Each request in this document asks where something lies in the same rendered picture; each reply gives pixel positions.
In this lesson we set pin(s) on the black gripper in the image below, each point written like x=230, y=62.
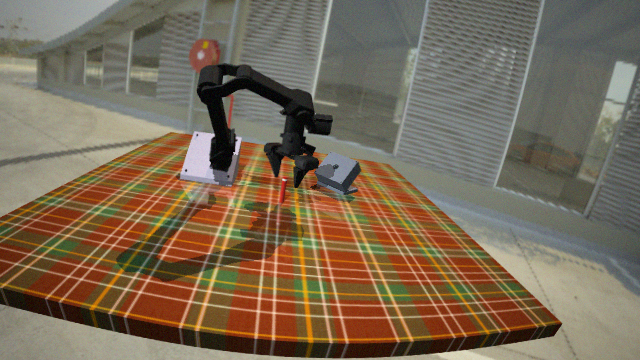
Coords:
x=291, y=148

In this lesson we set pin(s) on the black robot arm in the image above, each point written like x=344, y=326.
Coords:
x=297, y=104

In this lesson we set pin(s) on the dark grey sloped panel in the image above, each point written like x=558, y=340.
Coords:
x=337, y=173

